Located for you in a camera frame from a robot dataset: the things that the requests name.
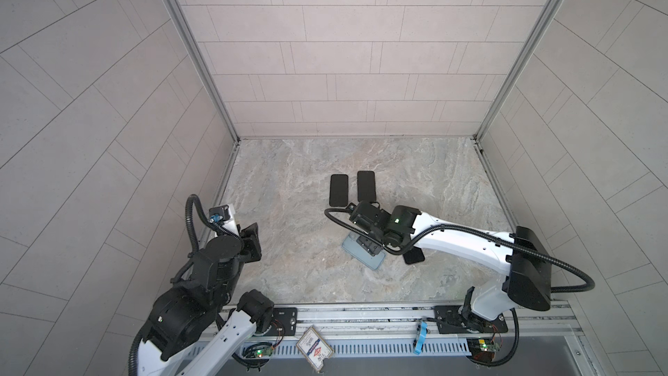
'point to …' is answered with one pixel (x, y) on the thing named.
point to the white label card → (314, 348)
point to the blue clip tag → (422, 338)
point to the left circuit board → (263, 352)
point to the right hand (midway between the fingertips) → (369, 237)
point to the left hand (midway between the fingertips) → (258, 223)
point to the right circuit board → (483, 349)
